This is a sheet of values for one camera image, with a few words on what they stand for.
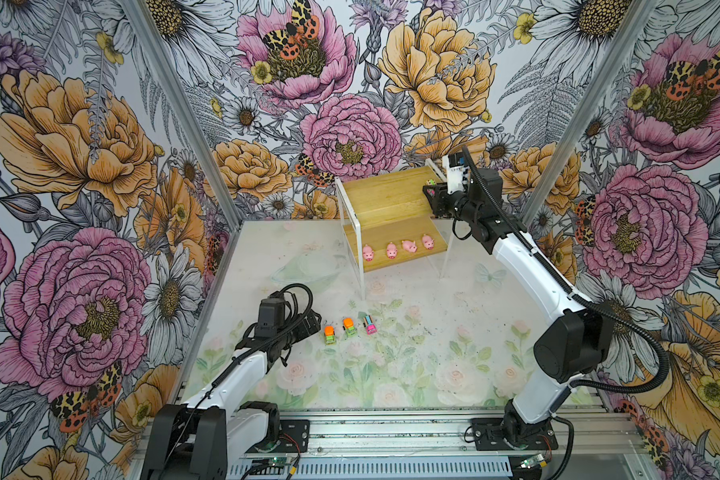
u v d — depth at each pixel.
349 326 0.92
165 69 0.80
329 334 0.89
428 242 0.92
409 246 0.91
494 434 0.74
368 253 0.89
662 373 0.41
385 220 0.77
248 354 0.58
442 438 0.76
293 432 0.75
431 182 0.79
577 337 0.45
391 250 0.89
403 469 0.78
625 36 0.75
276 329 0.67
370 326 0.91
